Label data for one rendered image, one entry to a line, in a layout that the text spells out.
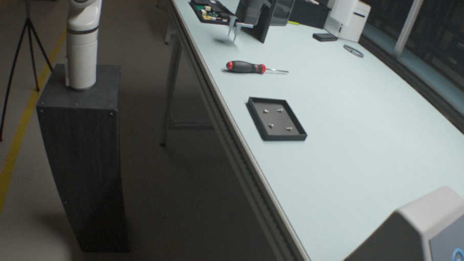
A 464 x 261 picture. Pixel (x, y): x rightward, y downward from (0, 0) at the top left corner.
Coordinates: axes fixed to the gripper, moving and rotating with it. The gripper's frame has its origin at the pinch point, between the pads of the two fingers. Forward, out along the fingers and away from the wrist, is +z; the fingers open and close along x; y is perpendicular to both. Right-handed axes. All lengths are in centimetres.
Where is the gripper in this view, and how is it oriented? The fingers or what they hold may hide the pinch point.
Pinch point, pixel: (230, 39)
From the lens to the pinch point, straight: 82.1
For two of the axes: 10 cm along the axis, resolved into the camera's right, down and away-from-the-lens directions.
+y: 9.2, 0.4, 4.0
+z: -2.6, 8.1, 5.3
